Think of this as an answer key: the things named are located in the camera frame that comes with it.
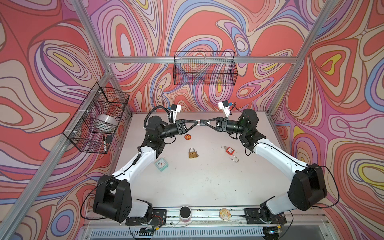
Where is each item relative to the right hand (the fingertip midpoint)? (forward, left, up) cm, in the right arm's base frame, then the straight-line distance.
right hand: (205, 126), depth 68 cm
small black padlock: (+1, +1, +2) cm, 2 cm away
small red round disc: (+17, +10, -32) cm, 38 cm away
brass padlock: (+3, +7, -32) cm, 33 cm away
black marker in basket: (-3, +49, -7) cm, 50 cm away
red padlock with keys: (+4, -19, -32) cm, 37 cm away
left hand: (0, +4, +1) cm, 4 cm away
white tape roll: (+4, +47, +1) cm, 47 cm away
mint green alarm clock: (-4, +25, -30) cm, 40 cm away
